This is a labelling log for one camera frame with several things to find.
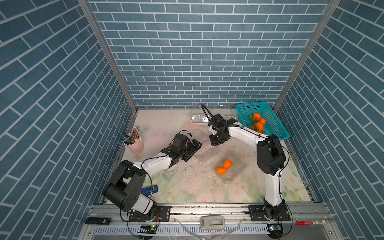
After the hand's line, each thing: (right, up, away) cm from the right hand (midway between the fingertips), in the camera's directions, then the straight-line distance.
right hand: (213, 143), depth 95 cm
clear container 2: (+16, +20, +28) cm, 38 cm away
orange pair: (+31, +11, +2) cm, 33 cm away
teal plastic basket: (+43, +11, +11) cm, 46 cm away
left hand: (-7, -2, -8) cm, 11 cm away
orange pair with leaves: (+35, +18, +17) cm, 42 cm away
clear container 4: (+10, -17, -8) cm, 21 cm away
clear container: (-9, +17, +7) cm, 20 cm away
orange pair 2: (+8, -11, -8) cm, 16 cm away
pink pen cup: (-48, -2, -2) cm, 48 cm away
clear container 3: (-3, -7, +1) cm, 8 cm away
